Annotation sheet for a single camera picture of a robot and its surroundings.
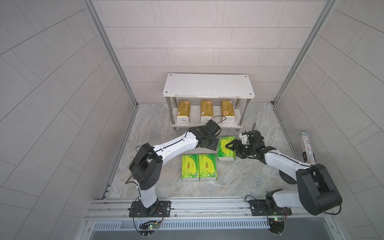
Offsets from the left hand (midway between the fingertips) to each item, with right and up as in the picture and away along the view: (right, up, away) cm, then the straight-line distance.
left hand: (214, 142), depth 86 cm
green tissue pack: (-13, -12, -7) cm, 20 cm away
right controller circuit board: (+28, -35, -17) cm, 48 cm away
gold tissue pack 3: (+10, +18, +10) cm, 23 cm away
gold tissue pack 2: (-4, +19, +10) cm, 22 cm away
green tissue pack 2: (-4, -12, -7) cm, 14 cm away
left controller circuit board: (-31, -34, -21) cm, 51 cm away
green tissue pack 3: (+5, -5, -5) cm, 8 cm away
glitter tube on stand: (+42, -3, -18) cm, 46 cm away
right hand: (+8, -3, 0) cm, 9 cm away
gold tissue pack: (-19, +18, +10) cm, 28 cm away
